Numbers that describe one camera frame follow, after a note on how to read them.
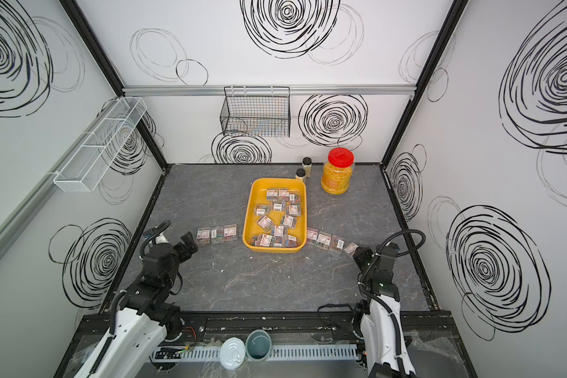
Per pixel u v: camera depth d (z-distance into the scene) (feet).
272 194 3.45
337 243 2.98
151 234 2.20
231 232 3.07
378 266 2.11
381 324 1.67
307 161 3.73
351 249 2.87
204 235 3.05
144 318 1.75
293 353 2.53
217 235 3.05
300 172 3.44
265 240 2.90
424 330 2.46
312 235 3.05
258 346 2.31
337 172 3.34
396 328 1.62
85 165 2.40
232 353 2.14
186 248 2.38
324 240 2.99
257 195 3.47
